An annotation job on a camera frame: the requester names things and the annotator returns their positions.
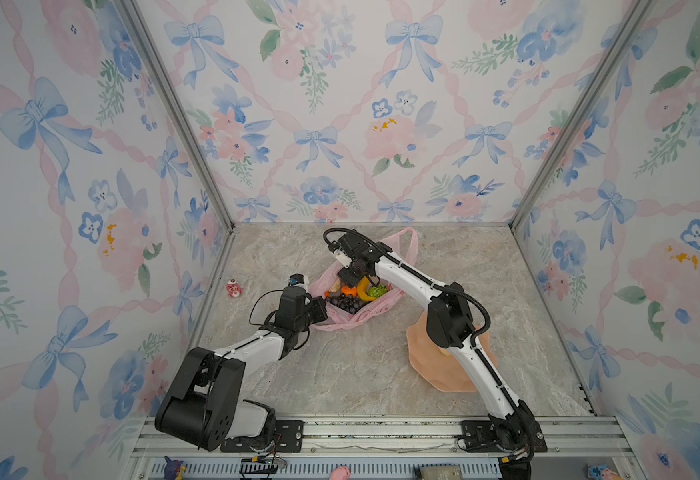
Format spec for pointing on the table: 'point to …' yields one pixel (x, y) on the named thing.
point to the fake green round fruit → (378, 290)
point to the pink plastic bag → (329, 317)
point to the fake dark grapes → (351, 304)
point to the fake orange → (349, 291)
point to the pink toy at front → (340, 473)
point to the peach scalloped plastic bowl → (438, 364)
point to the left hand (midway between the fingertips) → (327, 299)
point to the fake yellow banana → (363, 291)
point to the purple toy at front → (172, 468)
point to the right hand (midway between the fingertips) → (351, 268)
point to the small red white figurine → (233, 288)
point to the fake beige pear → (336, 286)
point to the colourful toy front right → (601, 472)
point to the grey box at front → (445, 472)
